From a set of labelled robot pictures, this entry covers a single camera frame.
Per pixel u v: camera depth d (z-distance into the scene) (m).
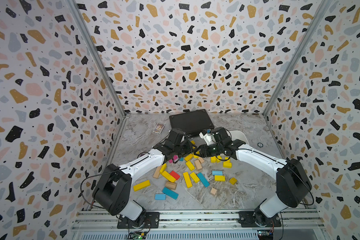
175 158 0.69
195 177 0.88
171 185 0.84
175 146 0.67
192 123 1.13
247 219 0.73
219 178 0.88
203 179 0.88
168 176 0.88
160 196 0.82
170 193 0.83
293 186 0.45
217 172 0.90
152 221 0.73
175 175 0.88
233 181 0.87
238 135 1.04
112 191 0.43
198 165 0.91
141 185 0.85
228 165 0.92
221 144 0.67
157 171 0.90
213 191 0.82
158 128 1.10
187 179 0.87
